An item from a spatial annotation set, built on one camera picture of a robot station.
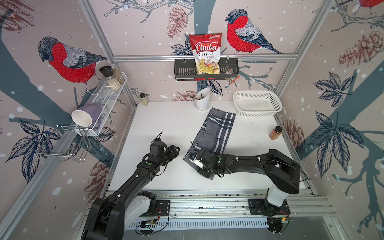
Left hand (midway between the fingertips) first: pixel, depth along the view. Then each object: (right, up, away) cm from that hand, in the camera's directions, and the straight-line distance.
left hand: (179, 147), depth 86 cm
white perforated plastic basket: (+55, +29, +36) cm, 72 cm away
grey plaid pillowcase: (+25, +6, +15) cm, 29 cm away
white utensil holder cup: (+15, +31, +21) cm, 40 cm away
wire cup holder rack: (-42, +2, -26) cm, 50 cm away
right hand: (+13, -11, +1) cm, 17 cm away
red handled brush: (+36, +43, +31) cm, 65 cm away
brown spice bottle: (+62, +8, +9) cm, 63 cm away
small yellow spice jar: (-32, +32, +31) cm, 55 cm away
